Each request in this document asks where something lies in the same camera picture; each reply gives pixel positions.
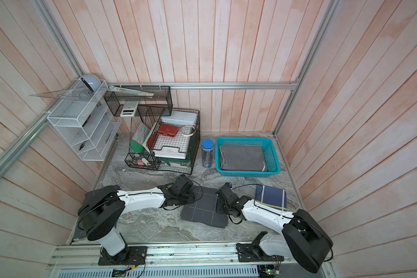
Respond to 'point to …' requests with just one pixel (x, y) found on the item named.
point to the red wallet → (168, 130)
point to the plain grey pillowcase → (242, 157)
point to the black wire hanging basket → (159, 104)
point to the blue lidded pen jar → (207, 151)
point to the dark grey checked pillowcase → (203, 209)
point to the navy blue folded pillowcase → (271, 196)
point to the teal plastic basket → (270, 157)
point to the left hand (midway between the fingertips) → (193, 200)
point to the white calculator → (129, 108)
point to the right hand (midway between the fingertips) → (219, 205)
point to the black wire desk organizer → (168, 143)
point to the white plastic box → (180, 117)
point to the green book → (136, 146)
